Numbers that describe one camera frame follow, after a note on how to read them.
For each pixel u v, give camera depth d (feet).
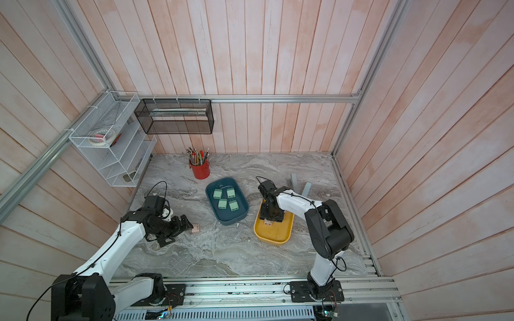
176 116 3.41
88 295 1.29
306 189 3.28
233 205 3.13
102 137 2.44
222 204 3.14
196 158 3.23
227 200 3.22
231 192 3.31
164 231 2.29
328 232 1.58
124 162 2.62
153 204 2.18
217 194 3.31
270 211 2.62
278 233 2.90
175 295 2.39
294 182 3.22
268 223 2.94
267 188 2.51
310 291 2.13
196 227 2.87
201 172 3.52
